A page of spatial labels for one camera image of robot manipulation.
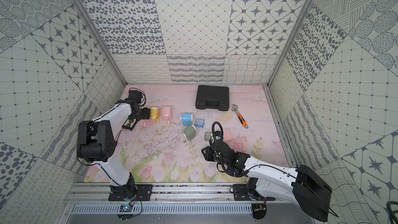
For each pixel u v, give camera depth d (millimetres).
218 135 745
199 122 1005
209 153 712
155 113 948
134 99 749
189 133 866
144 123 978
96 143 486
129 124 959
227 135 729
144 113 875
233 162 604
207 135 932
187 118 927
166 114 959
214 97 1082
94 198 734
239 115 1024
